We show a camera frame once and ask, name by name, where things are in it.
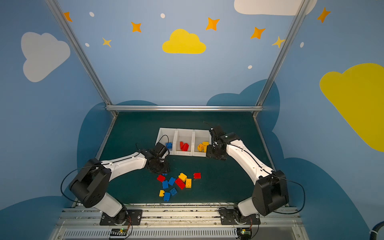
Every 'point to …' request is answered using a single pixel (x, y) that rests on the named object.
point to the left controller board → (118, 232)
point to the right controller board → (244, 233)
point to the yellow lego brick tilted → (182, 176)
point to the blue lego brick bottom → (166, 196)
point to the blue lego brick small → (165, 184)
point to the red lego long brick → (185, 147)
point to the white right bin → (199, 136)
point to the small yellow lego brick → (161, 193)
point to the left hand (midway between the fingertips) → (167, 169)
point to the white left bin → (167, 137)
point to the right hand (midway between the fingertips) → (213, 154)
